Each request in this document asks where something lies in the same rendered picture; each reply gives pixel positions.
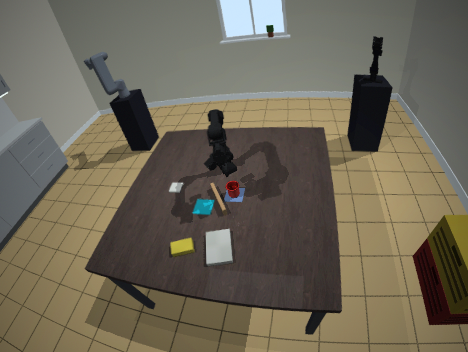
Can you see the yellow rectangular block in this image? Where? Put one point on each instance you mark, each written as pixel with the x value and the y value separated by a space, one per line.
pixel 182 247

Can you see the tan flat bar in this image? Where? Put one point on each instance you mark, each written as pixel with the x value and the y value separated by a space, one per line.
pixel 218 199

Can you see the red translucent cup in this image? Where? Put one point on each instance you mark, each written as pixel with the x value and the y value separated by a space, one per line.
pixel 233 189

